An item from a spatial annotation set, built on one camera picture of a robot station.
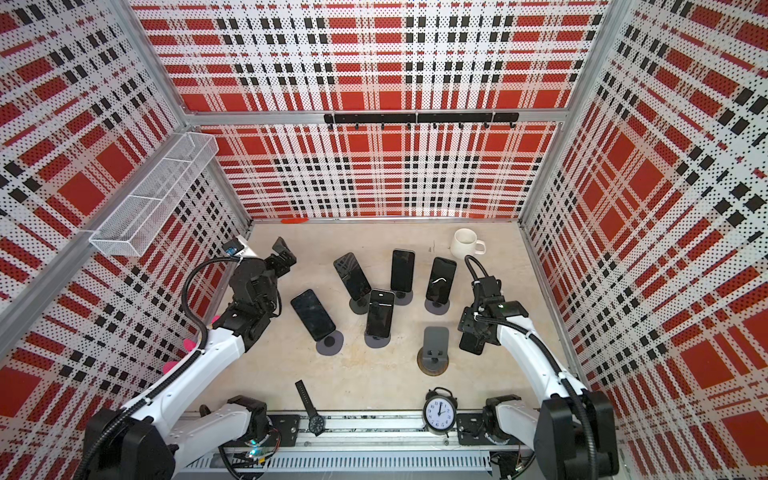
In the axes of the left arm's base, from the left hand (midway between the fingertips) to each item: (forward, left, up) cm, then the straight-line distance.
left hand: (270, 250), depth 78 cm
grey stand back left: (-1, -21, -28) cm, 35 cm away
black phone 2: (-12, -11, -13) cm, 21 cm away
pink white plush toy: (-17, +25, -21) cm, 37 cm away
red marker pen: (+42, +11, -29) cm, 52 cm away
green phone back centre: (+2, -35, -14) cm, 38 cm away
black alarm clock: (-34, -44, -24) cm, 61 cm away
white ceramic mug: (+19, -57, -19) cm, 63 cm away
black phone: (-17, -54, -21) cm, 61 cm away
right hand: (-14, -56, -19) cm, 61 cm away
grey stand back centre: (0, -35, -26) cm, 43 cm away
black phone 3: (+3, -20, -16) cm, 25 cm away
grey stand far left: (-15, -13, -26) cm, 33 cm away
